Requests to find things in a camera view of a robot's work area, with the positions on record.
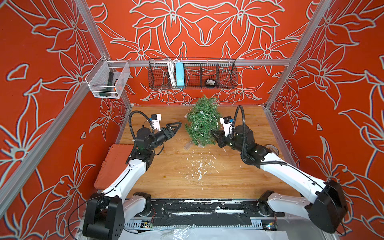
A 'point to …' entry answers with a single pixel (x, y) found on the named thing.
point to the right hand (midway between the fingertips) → (209, 133)
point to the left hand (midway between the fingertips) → (179, 125)
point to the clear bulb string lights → (195, 127)
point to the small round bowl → (272, 148)
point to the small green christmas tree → (203, 120)
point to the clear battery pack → (188, 145)
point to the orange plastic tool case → (115, 162)
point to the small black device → (210, 82)
